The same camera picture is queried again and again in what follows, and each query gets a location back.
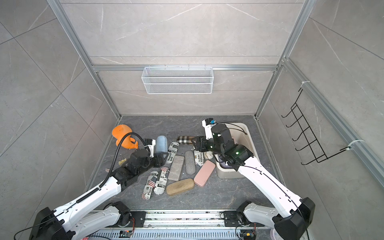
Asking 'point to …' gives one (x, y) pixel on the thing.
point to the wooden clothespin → (107, 170)
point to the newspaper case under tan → (172, 150)
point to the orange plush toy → (119, 132)
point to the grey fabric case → (190, 162)
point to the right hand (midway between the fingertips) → (197, 139)
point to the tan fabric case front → (179, 186)
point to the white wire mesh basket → (177, 80)
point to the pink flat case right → (204, 173)
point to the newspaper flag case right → (160, 184)
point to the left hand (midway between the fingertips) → (166, 152)
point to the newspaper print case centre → (199, 158)
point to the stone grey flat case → (176, 168)
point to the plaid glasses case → (185, 139)
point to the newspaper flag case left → (149, 185)
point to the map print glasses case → (208, 155)
